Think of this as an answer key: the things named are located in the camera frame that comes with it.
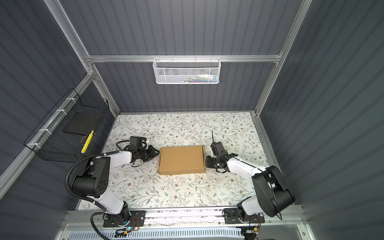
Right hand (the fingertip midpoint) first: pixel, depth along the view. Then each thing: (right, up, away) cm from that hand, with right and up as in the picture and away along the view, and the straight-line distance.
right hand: (208, 163), depth 90 cm
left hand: (-31, +6, +5) cm, 32 cm away
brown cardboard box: (-16, +2, -2) cm, 16 cm away
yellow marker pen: (-60, +15, -20) cm, 65 cm away
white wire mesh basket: (-16, +69, +34) cm, 78 cm away
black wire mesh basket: (-67, +21, -17) cm, 73 cm away
